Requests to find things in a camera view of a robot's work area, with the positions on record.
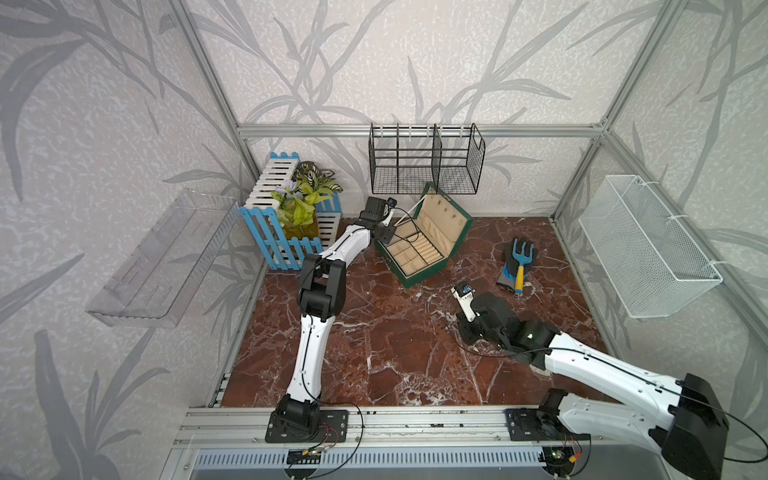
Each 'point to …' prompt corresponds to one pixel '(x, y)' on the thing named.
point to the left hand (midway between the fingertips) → (383, 224)
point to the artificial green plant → (297, 200)
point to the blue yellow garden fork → (523, 259)
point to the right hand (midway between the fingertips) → (456, 312)
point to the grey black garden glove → (507, 277)
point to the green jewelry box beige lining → (421, 246)
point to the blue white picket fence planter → (261, 215)
